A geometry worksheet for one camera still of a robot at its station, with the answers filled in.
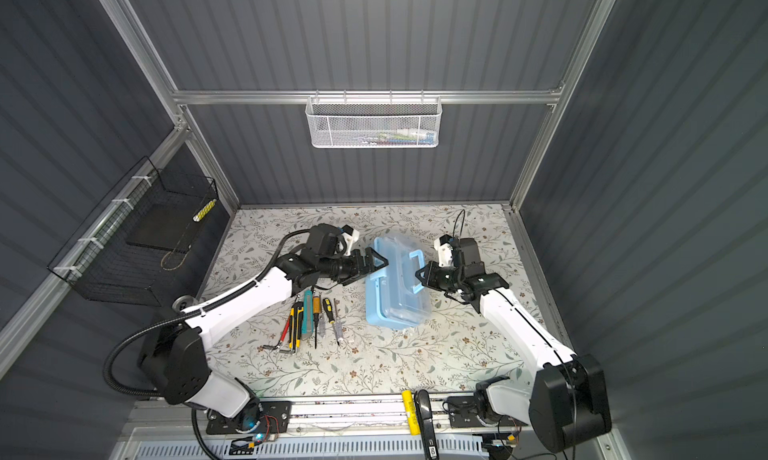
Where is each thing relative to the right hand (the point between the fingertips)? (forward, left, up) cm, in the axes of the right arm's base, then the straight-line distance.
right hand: (421, 275), depth 82 cm
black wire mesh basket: (-8, +72, +19) cm, 75 cm away
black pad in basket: (+6, +66, +15) cm, 68 cm away
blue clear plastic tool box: (-6, +7, -1) cm, 10 cm away
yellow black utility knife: (-9, +37, -12) cm, 40 cm away
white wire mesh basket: (+71, +16, +6) cm, 73 cm away
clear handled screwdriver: (-9, +25, -15) cm, 30 cm away
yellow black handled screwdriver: (-3, +28, -13) cm, 31 cm away
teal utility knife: (-6, +34, -13) cm, 37 cm away
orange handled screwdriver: (-4, +32, -14) cm, 35 cm away
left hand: (0, +11, +4) cm, 12 cm away
